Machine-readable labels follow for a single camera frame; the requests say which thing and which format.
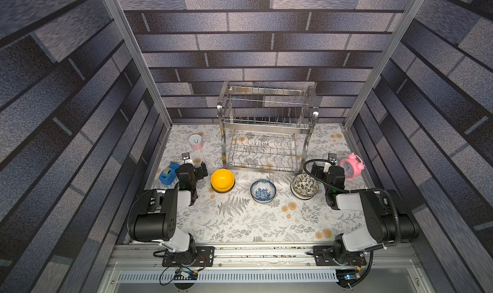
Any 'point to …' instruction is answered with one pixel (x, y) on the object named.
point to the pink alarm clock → (353, 166)
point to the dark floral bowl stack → (303, 186)
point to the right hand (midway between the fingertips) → (325, 163)
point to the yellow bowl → (223, 180)
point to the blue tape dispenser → (167, 175)
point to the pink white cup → (196, 142)
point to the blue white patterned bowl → (262, 191)
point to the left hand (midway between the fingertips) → (194, 162)
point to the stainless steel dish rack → (266, 129)
